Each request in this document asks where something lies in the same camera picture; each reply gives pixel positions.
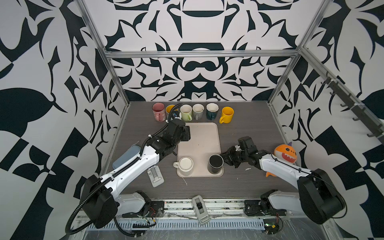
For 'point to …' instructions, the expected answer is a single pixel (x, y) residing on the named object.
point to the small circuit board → (271, 226)
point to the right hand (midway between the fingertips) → (220, 155)
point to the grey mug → (198, 110)
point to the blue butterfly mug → (168, 108)
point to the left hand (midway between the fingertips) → (185, 125)
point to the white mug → (185, 165)
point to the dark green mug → (212, 109)
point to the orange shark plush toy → (286, 153)
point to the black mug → (215, 163)
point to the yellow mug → (227, 113)
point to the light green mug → (186, 111)
